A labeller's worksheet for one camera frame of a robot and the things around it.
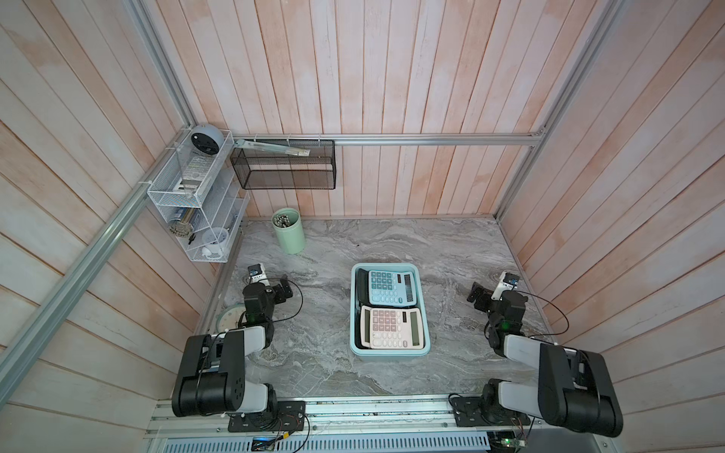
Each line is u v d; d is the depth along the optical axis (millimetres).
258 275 784
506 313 698
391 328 765
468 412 729
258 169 1060
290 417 731
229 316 900
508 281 778
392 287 854
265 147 903
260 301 694
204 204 722
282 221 960
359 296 817
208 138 798
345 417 746
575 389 431
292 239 1073
